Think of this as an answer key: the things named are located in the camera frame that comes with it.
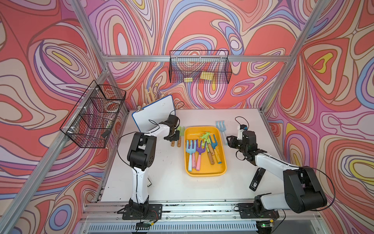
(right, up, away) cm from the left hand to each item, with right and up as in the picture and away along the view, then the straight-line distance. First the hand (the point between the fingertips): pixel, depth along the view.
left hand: (175, 137), depth 103 cm
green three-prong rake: (+22, +1, -3) cm, 22 cm away
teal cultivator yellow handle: (+27, -5, -5) cm, 28 cm away
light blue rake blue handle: (+35, +6, +6) cm, 36 cm away
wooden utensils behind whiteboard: (-16, +26, -12) cm, 32 cm away
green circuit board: (-14, -41, -31) cm, 53 cm away
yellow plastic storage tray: (+20, -8, -8) cm, 23 cm away
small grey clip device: (-13, -24, -21) cm, 35 cm away
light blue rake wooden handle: (+11, -7, -9) cm, 16 cm away
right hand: (+35, -1, -11) cm, 37 cm away
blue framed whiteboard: (-14, +15, -12) cm, 24 cm away
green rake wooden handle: (-1, -4, -5) cm, 6 cm away
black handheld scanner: (+50, -23, -18) cm, 58 cm away
